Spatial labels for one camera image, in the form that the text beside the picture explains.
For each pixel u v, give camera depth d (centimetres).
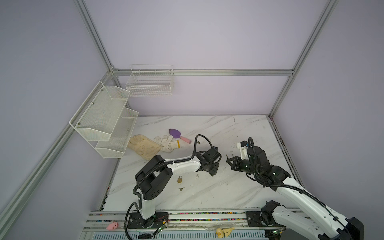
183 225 73
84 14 69
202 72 93
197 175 88
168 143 102
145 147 102
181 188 84
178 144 104
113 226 70
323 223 42
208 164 73
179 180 87
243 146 70
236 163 66
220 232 69
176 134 109
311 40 79
